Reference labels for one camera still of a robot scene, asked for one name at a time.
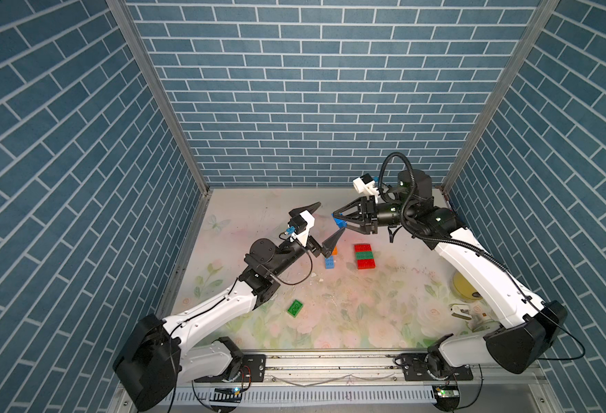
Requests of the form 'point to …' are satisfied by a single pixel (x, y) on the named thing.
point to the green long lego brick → (364, 255)
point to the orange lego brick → (335, 251)
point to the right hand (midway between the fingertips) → (341, 222)
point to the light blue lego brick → (330, 262)
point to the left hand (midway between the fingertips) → (336, 219)
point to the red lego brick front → (366, 264)
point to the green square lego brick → (295, 307)
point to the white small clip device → (460, 311)
